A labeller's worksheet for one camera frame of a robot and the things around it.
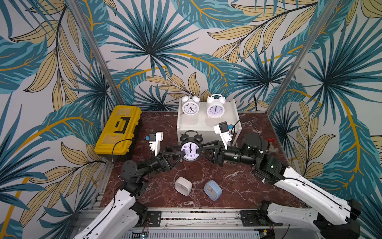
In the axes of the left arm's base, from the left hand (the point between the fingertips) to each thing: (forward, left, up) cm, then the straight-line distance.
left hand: (184, 154), depth 56 cm
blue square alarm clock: (-4, -14, -30) cm, 33 cm away
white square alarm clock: (-3, +1, -29) cm, 29 cm away
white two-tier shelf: (+19, -8, -4) cm, 21 cm away
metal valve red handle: (+22, -54, -32) cm, 67 cm away
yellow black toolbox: (+19, +38, -19) cm, 47 cm away
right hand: (+1, -5, +2) cm, 6 cm away
